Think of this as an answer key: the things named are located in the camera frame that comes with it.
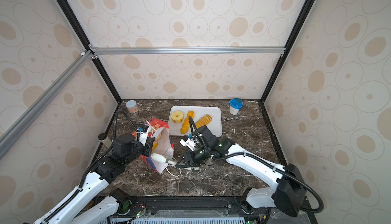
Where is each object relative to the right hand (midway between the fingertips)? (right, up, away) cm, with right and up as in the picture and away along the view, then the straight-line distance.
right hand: (180, 167), depth 67 cm
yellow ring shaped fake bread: (-7, +22, +38) cm, 44 cm away
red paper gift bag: (-13, +6, +22) cm, 27 cm away
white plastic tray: (+20, +16, +39) cm, 47 cm away
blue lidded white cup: (+33, +30, +37) cm, 58 cm away
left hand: (-12, +12, +7) cm, 18 cm away
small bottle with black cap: (-47, +9, +22) cm, 53 cm away
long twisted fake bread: (-1, +16, +36) cm, 39 cm away
